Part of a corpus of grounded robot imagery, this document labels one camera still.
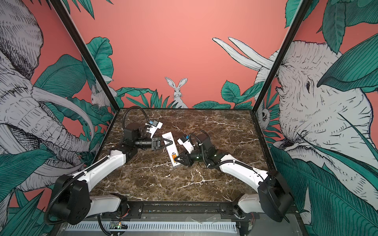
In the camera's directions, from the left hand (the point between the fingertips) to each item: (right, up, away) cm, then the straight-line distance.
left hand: (171, 142), depth 72 cm
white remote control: (-1, -3, +2) cm, 4 cm away
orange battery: (+1, -7, +2) cm, 7 cm away
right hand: (+2, -8, +2) cm, 8 cm away
